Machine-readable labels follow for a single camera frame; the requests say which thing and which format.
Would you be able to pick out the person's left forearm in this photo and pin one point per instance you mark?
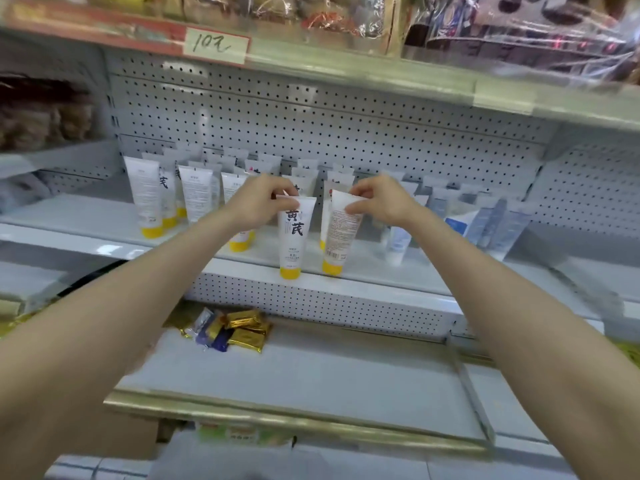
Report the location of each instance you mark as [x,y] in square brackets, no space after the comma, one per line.
[100,344]

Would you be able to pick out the brown wrapped goods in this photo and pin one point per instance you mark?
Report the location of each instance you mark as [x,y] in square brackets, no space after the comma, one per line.
[45,119]

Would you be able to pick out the row of yellow cap tubes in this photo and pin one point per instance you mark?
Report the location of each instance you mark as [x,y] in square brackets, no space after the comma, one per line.
[150,194]

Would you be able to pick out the brown cardboard sheet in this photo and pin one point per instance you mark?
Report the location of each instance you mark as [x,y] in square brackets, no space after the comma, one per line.
[120,437]

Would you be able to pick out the person's left hand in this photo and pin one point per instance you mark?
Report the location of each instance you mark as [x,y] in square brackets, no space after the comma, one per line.
[260,204]

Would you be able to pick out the group of blue-labelled white tubes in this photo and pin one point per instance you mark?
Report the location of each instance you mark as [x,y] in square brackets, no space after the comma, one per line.
[480,219]

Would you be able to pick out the blue snack packet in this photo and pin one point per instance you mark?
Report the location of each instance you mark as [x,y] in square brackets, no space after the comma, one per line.
[220,340]

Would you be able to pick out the white paper price tag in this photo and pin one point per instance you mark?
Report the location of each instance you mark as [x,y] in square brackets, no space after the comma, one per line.
[215,45]

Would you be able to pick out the person's right forearm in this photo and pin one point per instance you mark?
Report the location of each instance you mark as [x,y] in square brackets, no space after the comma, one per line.
[530,334]

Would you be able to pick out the person's right hand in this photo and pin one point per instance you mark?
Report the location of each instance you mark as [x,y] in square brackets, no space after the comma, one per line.
[387,202]

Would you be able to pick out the red shelf label strip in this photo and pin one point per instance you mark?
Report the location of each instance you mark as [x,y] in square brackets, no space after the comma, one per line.
[100,27]

